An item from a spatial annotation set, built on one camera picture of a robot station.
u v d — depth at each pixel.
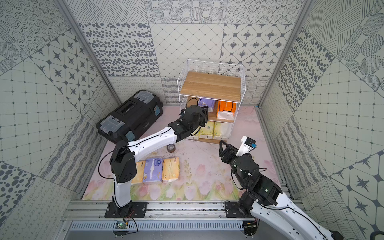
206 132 0.95
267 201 0.46
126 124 0.87
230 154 0.58
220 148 0.64
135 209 0.73
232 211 0.74
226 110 0.76
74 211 0.75
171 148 0.93
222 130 0.99
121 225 0.71
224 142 0.65
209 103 0.83
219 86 0.73
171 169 0.84
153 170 0.82
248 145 0.57
